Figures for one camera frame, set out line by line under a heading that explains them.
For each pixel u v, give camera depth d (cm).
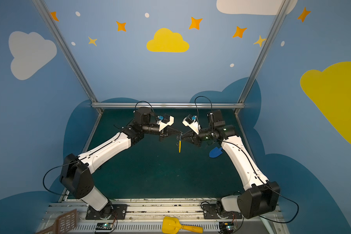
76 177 43
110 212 70
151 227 78
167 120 60
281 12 71
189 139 66
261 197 39
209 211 75
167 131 65
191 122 63
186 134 70
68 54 86
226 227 71
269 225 70
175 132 68
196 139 65
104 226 70
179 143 70
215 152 98
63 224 71
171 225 70
